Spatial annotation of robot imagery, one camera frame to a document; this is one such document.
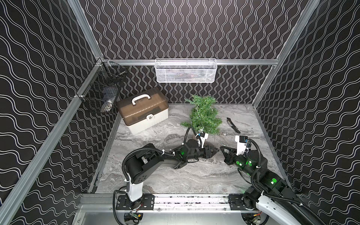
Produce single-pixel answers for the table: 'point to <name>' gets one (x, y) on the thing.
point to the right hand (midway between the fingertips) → (221, 146)
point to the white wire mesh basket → (185, 70)
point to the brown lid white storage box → (142, 111)
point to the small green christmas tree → (204, 115)
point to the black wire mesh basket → (101, 91)
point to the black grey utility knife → (232, 125)
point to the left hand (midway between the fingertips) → (219, 149)
